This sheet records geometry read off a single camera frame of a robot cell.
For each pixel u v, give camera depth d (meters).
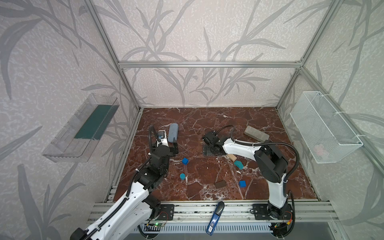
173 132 1.02
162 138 0.63
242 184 0.81
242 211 0.75
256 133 1.02
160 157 0.53
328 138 0.62
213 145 0.72
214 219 0.69
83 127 0.68
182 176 0.84
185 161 0.90
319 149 0.74
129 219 0.55
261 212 0.74
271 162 0.50
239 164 0.88
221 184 0.83
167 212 0.73
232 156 0.92
